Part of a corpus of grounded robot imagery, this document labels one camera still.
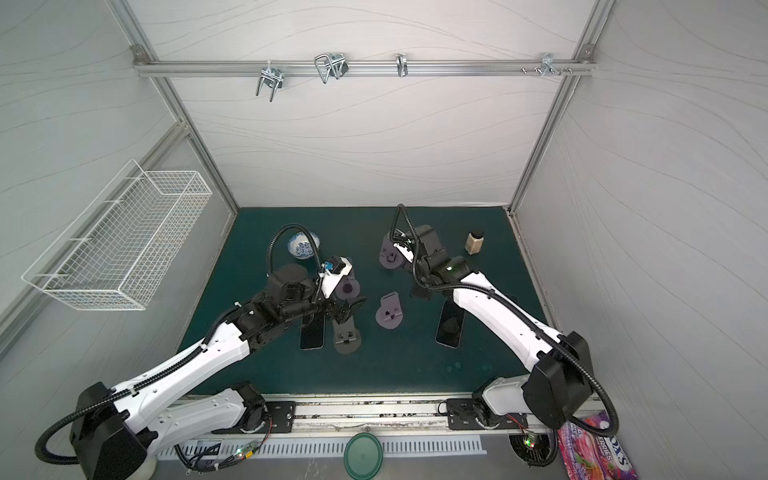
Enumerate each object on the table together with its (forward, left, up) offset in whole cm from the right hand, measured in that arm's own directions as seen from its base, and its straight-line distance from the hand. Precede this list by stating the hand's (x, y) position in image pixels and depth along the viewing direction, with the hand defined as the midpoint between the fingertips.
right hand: (428, 239), depth 81 cm
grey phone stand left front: (-22, +22, -18) cm, 36 cm away
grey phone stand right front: (-14, +10, -18) cm, 25 cm away
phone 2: (-14, -8, -24) cm, 29 cm away
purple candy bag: (-45, -37, -22) cm, 62 cm away
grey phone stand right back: (+8, +12, -20) cm, 25 cm away
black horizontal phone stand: (-4, +1, -24) cm, 25 cm away
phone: (-19, +33, -22) cm, 44 cm away
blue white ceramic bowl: (+12, +45, -21) cm, 51 cm away
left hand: (-14, +18, -1) cm, 22 cm away
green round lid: (-48, +13, -13) cm, 52 cm away
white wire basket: (-14, +73, +10) cm, 75 cm away
